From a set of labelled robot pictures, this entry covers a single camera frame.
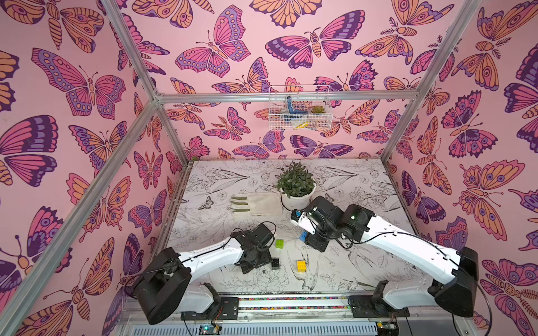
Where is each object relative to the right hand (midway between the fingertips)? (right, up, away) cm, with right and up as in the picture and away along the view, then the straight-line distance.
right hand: (309, 235), depth 75 cm
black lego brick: (-12, -13, +6) cm, 19 cm away
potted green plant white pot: (-2, +17, +13) cm, 22 cm away
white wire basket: (-1, +52, +20) cm, 56 cm away
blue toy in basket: (-6, +48, +19) cm, 52 cm away
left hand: (-15, -13, +9) cm, 22 cm away
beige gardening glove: (-21, +8, +26) cm, 35 cm away
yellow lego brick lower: (-2, -14, +6) cm, 15 cm away
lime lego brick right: (-10, -7, +14) cm, 19 cm away
